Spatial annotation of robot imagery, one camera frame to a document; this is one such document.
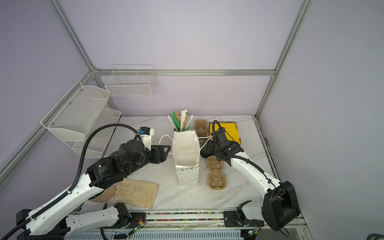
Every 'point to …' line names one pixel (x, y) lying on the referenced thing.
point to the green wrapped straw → (176, 121)
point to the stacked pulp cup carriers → (201, 127)
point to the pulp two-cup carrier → (217, 179)
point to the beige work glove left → (141, 193)
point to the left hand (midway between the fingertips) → (163, 149)
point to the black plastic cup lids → (208, 149)
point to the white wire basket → (128, 80)
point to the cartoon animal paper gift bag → (186, 151)
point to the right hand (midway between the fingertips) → (208, 146)
